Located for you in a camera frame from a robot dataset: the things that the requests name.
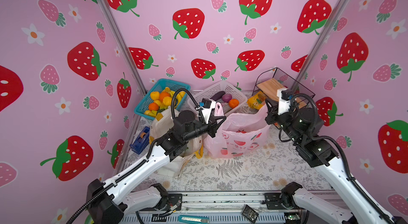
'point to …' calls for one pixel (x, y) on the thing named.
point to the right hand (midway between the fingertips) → (266, 98)
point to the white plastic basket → (207, 92)
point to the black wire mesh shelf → (275, 80)
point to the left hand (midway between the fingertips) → (226, 117)
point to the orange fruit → (162, 95)
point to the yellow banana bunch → (179, 96)
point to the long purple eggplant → (217, 95)
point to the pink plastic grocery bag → (238, 134)
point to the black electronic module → (250, 214)
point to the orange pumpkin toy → (233, 103)
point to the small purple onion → (227, 97)
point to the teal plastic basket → (158, 86)
